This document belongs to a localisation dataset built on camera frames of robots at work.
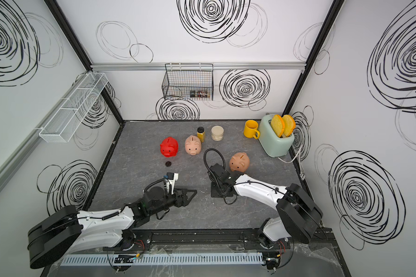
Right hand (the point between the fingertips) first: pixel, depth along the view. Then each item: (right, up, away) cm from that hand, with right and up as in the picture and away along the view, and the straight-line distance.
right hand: (215, 192), depth 84 cm
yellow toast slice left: (+34, +34, +7) cm, 49 cm away
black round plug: (-27, +12, +15) cm, 33 cm away
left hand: (-11, +2, -6) cm, 13 cm away
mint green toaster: (+31, +24, +9) cm, 40 cm away
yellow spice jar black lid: (-8, +30, +19) cm, 36 cm away
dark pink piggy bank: (+13, +14, +4) cm, 20 cm away
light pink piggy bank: (-12, +23, +12) cm, 29 cm away
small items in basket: (-8, +50, +4) cm, 51 cm away
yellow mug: (+22, +32, +21) cm, 45 cm away
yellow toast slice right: (+39, +34, +5) cm, 52 cm away
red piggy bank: (-25, +22, +11) cm, 35 cm away
